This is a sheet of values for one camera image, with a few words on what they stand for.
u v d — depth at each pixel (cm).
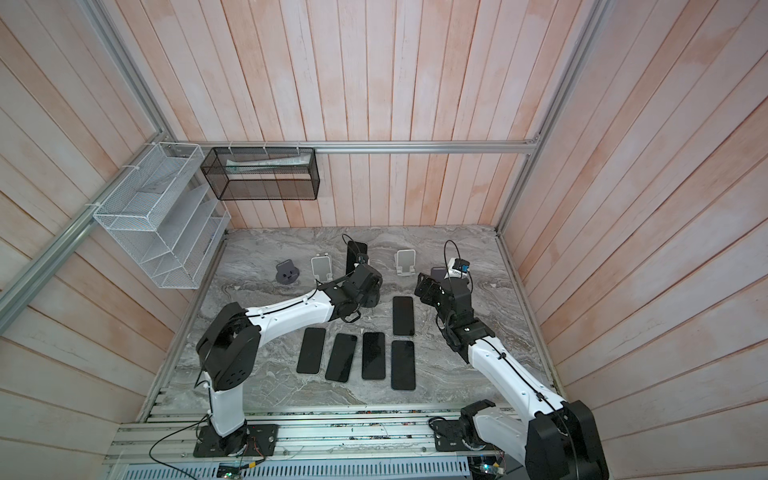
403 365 86
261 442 73
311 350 88
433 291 74
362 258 80
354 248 103
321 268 104
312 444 73
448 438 73
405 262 105
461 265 70
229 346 48
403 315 95
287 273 103
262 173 105
